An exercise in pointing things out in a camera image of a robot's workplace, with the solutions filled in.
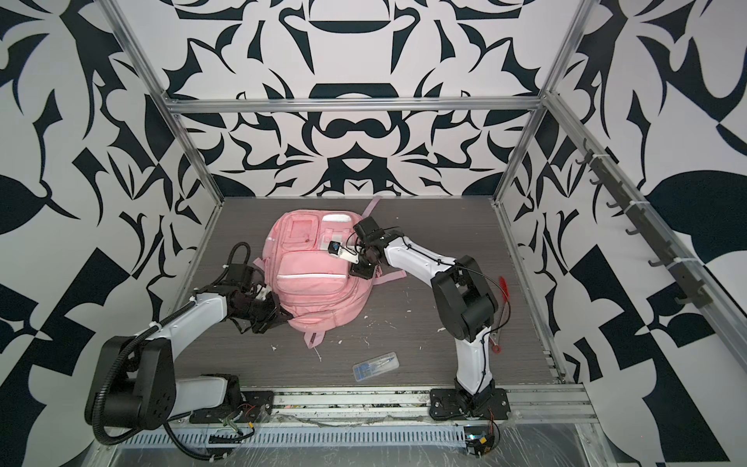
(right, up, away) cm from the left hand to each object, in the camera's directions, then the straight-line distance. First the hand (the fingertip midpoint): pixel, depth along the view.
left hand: (291, 312), depth 86 cm
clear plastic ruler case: (+25, -13, -6) cm, 28 cm away
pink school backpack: (+8, +6, -1) cm, 10 cm away
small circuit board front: (+49, -26, -15) cm, 58 cm away
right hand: (+18, +15, +8) cm, 25 cm away
